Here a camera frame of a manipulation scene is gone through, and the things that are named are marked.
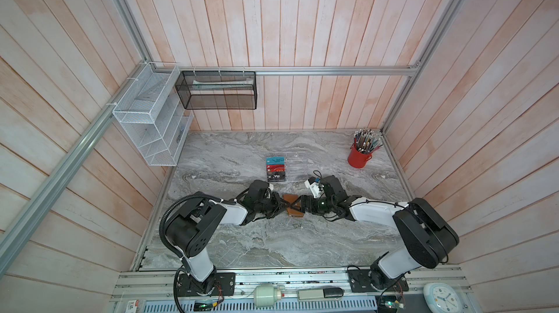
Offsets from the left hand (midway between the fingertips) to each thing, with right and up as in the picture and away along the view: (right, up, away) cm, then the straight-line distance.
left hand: (291, 208), depth 87 cm
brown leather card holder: (0, -1, -3) cm, 3 cm away
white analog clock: (+47, -24, -19) cm, 56 cm away
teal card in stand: (-7, +19, +11) cm, 23 cm away
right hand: (+2, 0, 0) cm, 2 cm away
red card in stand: (-7, +15, +11) cm, 20 cm away
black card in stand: (-6, +12, +11) cm, 17 cm away
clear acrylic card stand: (+4, +16, +17) cm, 24 cm away
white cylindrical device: (-9, -21, -23) cm, 32 cm away
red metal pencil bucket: (+33, +20, +14) cm, 41 cm away
